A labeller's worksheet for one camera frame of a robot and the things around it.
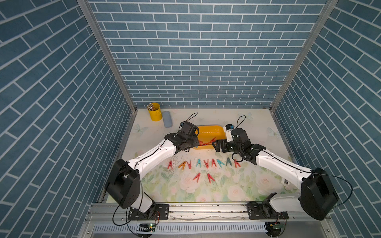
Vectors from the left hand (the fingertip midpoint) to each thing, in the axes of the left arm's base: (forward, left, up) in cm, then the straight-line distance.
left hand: (200, 141), depth 85 cm
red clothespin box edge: (+6, -8, -9) cm, 13 cm away
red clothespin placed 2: (-7, -4, -14) cm, 17 cm away
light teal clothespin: (-7, -13, -14) cm, 20 cm away
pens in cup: (+26, +34, +2) cm, 42 cm away
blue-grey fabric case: (+30, +25, -15) cm, 42 cm away
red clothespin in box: (+6, -4, -13) cm, 15 cm away
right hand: (-1, -11, 0) cm, 11 cm away
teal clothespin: (-7, +1, -14) cm, 15 cm away
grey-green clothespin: (-6, -18, -13) cm, 23 cm away
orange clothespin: (-8, +11, -14) cm, 19 cm away
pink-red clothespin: (-6, -8, -14) cm, 17 cm away
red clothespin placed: (-8, +6, -14) cm, 18 cm away
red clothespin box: (-15, +2, -14) cm, 20 cm away
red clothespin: (-7, +18, -15) cm, 25 cm away
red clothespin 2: (-7, -23, -14) cm, 27 cm away
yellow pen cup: (+27, +32, -7) cm, 42 cm away
